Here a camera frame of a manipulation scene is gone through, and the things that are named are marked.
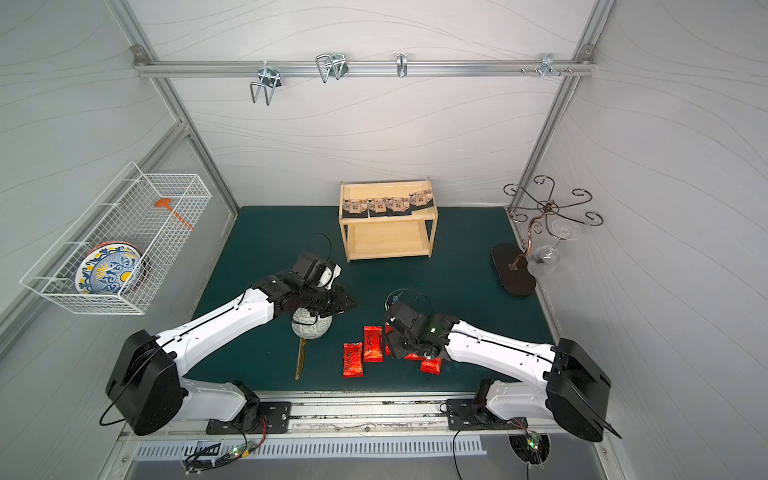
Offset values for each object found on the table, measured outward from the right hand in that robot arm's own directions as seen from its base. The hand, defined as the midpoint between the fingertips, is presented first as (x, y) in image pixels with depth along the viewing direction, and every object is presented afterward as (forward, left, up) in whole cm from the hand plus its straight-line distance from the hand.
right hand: (396, 336), depth 81 cm
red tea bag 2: (-3, +7, -5) cm, 9 cm away
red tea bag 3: (+4, +3, -5) cm, 7 cm away
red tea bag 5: (-6, -10, -5) cm, 12 cm away
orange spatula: (+23, +63, +27) cm, 72 cm away
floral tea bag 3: (+36, +1, +15) cm, 39 cm away
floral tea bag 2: (+36, +7, +15) cm, 39 cm away
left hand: (+5, +12, +7) cm, 15 cm away
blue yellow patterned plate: (0, +60, +29) cm, 67 cm away
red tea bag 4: (-4, -5, -4) cm, 7 cm away
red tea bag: (-6, +12, -3) cm, 13 cm away
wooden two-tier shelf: (+40, -1, -5) cm, 40 cm away
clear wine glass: (+17, -39, +17) cm, 45 cm away
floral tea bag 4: (+39, -6, +15) cm, 43 cm away
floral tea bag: (+35, +14, +15) cm, 41 cm away
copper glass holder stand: (+28, -40, -5) cm, 49 cm away
